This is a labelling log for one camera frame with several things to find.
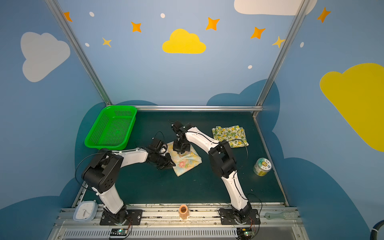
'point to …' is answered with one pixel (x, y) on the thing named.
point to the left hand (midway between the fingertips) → (177, 165)
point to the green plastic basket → (111, 129)
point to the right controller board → (244, 233)
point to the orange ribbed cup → (184, 212)
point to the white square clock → (86, 211)
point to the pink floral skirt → (184, 161)
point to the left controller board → (118, 233)
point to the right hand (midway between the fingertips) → (177, 151)
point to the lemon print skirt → (234, 135)
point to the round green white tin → (262, 166)
